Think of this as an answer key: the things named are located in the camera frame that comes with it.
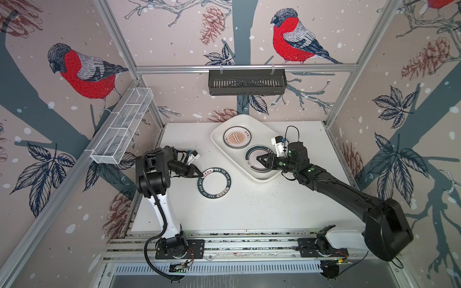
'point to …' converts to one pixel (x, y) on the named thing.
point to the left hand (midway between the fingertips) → (198, 175)
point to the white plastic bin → (262, 132)
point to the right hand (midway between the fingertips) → (257, 160)
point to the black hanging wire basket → (244, 82)
